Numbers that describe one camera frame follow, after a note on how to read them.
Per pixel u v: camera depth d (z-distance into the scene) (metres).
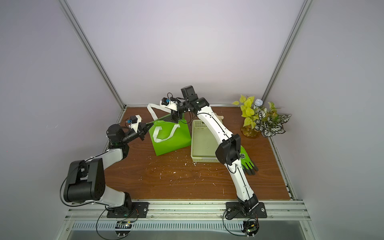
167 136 0.84
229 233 0.67
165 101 0.69
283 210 0.74
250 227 0.70
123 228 0.72
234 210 0.72
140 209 0.74
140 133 0.74
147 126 0.80
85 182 0.44
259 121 0.78
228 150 0.56
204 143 0.98
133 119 0.70
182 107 0.73
